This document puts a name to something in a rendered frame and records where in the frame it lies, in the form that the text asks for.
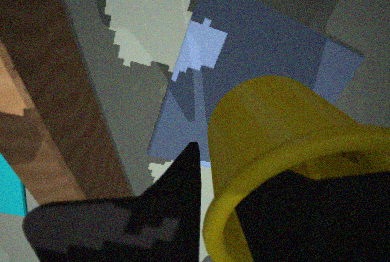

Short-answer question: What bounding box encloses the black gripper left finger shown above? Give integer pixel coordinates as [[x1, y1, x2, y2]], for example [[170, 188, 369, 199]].
[[22, 142, 201, 262]]

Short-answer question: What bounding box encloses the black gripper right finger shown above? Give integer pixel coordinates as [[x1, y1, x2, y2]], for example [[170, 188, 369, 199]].
[[234, 169, 390, 262]]

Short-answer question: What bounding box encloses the olive yellow cup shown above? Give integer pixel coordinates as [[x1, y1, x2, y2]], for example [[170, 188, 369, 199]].
[[202, 75, 390, 262]]

